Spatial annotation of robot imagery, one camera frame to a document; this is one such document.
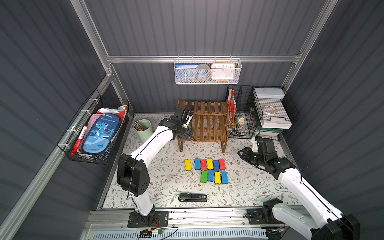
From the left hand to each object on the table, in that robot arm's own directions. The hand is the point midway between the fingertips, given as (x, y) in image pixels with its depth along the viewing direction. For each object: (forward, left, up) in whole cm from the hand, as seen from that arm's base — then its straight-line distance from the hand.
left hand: (184, 129), depth 86 cm
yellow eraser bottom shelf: (-22, -19, -18) cm, 34 cm away
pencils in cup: (+5, +30, -2) cm, 30 cm away
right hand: (-13, -32, -3) cm, 35 cm away
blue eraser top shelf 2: (-14, -19, -18) cm, 30 cm away
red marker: (-17, +45, +14) cm, 50 cm away
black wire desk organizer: (+21, -46, -20) cm, 54 cm away
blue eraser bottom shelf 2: (-21, -23, -18) cm, 36 cm away
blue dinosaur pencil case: (-14, +36, +17) cm, 42 cm away
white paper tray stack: (+17, -55, +1) cm, 58 cm away
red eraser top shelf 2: (-14, -23, -18) cm, 33 cm away
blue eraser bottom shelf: (-20, -15, -17) cm, 31 cm away
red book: (+31, -35, -11) cm, 48 cm away
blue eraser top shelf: (-13, -7, -18) cm, 23 cm away
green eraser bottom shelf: (-20, -11, -19) cm, 30 cm away
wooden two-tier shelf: (+10, -16, -4) cm, 19 cm away
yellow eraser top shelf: (-13, -2, -18) cm, 22 cm away
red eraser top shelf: (-14, -11, -18) cm, 25 cm away
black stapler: (-33, -3, -14) cm, 36 cm away
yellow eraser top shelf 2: (-13, -15, -17) cm, 27 cm away
